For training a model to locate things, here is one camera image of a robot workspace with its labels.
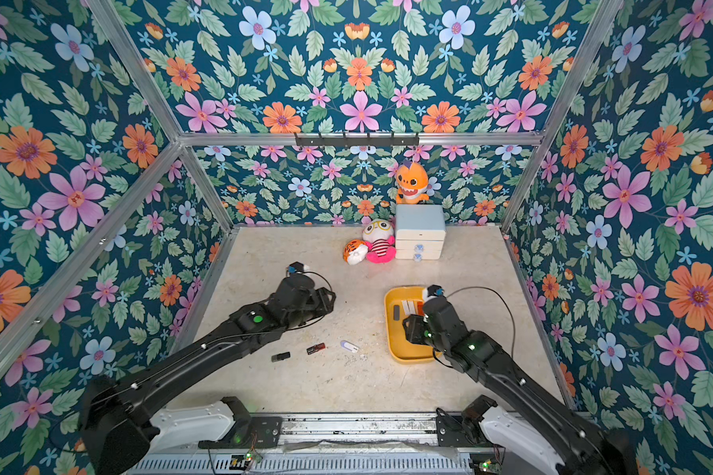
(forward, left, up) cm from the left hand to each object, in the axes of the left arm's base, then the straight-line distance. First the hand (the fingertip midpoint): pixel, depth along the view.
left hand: (343, 297), depth 77 cm
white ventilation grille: (-34, +9, -20) cm, 40 cm away
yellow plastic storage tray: (-6, -15, -21) cm, 27 cm away
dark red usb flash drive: (-6, +11, -19) cm, 23 cm away
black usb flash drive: (-8, +20, -18) cm, 28 cm away
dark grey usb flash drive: (+4, -15, -19) cm, 25 cm away
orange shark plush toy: (+37, -24, +8) cm, 45 cm away
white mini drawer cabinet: (+26, -26, -5) cm, 37 cm away
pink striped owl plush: (+30, -12, -14) cm, 35 cm away
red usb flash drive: (+6, -24, -20) cm, 31 cm away
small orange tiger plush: (+26, -3, -13) cm, 30 cm away
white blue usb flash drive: (-6, 0, -19) cm, 20 cm away
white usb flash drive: (+6, -20, -18) cm, 28 cm away
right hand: (-6, -18, -5) cm, 19 cm away
